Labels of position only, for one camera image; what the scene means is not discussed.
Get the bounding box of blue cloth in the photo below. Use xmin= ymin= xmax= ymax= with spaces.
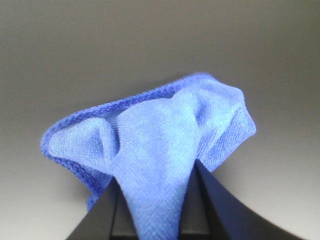
xmin=40 ymin=72 xmax=257 ymax=240

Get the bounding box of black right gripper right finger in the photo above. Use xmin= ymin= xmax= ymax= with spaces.
xmin=178 ymin=159 xmax=283 ymax=240

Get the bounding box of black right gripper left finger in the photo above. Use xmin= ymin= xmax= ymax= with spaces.
xmin=65 ymin=177 xmax=139 ymax=240

